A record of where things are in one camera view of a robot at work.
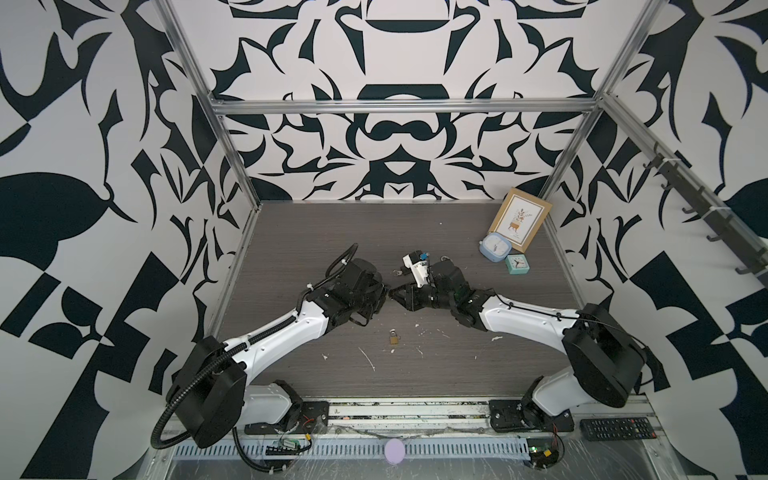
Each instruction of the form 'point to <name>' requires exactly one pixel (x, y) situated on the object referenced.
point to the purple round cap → (394, 451)
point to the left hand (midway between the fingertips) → (395, 282)
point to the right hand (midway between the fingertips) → (391, 293)
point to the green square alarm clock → (517, 264)
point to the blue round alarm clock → (494, 247)
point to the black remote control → (627, 428)
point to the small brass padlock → (394, 339)
